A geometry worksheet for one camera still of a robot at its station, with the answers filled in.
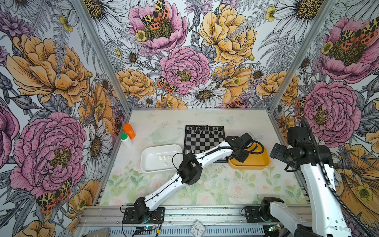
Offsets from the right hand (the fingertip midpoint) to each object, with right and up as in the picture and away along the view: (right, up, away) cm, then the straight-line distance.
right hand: (284, 162), depth 68 cm
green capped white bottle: (-83, +7, +27) cm, 88 cm away
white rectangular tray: (-66, -4, +26) cm, 71 cm away
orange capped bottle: (-84, +13, +31) cm, 91 cm away
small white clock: (-39, -31, +1) cm, 50 cm away
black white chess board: (-37, +8, +34) cm, 51 cm away
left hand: (-13, -4, +24) cm, 28 cm away
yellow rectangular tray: (-5, -6, +23) cm, 24 cm away
